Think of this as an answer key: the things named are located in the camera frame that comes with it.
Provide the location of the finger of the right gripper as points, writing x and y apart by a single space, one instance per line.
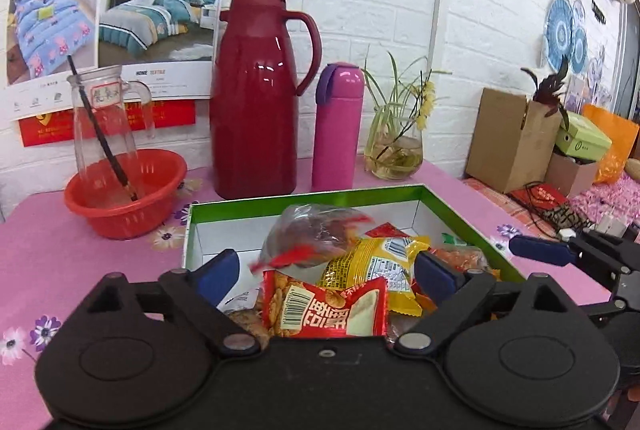
541 250

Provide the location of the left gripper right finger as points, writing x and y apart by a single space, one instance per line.
460 298

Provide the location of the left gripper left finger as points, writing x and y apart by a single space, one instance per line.
197 294

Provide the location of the clear packet red dates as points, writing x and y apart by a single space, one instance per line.
310 235

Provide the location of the green cardboard snack box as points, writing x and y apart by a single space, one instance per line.
416 210

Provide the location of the red cracker snack packet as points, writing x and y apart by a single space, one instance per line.
294 309

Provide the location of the yellow snack packet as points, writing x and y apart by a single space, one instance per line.
389 257

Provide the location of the green shoe box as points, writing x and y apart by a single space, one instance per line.
582 139

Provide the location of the brown cardboard box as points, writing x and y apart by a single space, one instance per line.
512 141

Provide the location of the orange plastic bag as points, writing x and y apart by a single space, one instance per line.
623 134

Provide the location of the red plastic basin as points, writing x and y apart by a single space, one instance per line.
117 211

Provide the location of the clear glass pitcher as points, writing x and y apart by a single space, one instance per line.
107 130

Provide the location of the glass vase with plant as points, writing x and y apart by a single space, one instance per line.
394 147

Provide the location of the dark red leafy plant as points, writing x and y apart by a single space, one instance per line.
548 91

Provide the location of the black stirring stick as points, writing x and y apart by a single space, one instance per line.
102 140

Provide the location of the pink thermos bottle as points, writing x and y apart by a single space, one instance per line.
339 98

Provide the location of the dark red thermos jug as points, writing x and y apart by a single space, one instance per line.
253 109

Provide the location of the bedding calendar poster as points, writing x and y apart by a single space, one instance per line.
168 44

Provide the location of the blue decorative wall plates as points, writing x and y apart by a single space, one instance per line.
565 36

